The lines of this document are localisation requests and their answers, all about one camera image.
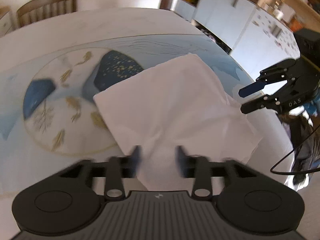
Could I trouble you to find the white t-shirt navy collar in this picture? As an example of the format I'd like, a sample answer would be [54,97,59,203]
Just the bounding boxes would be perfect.
[93,54,262,191]

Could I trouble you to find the white kitchen cabinets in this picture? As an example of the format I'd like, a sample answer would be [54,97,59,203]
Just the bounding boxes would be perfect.
[174,0,300,67]

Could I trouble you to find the wooden chair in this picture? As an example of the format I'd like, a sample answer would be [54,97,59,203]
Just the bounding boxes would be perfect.
[16,0,78,28]

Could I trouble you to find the white drawer cabinet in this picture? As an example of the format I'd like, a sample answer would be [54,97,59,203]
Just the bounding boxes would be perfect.
[0,6,15,37]

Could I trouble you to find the black camera box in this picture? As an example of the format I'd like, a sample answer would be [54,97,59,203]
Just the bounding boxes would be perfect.
[293,28,320,66]

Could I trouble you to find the black cable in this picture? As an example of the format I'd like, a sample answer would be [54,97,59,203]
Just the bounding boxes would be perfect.
[269,119,320,176]

